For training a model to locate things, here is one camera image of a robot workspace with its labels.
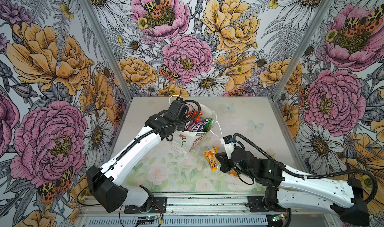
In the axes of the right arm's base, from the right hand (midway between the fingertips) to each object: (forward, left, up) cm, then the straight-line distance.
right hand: (217, 160), depth 71 cm
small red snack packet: (+28, +10, +2) cm, 30 cm away
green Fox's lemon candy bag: (+20, +3, +1) cm, 20 cm away
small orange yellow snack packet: (+1, +3, 0) cm, 3 cm away
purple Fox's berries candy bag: (+18, +8, +3) cm, 20 cm away
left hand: (+17, +19, +7) cm, 27 cm away
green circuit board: (-21, -27, -19) cm, 39 cm away
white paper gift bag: (+12, +16, -3) cm, 20 cm away
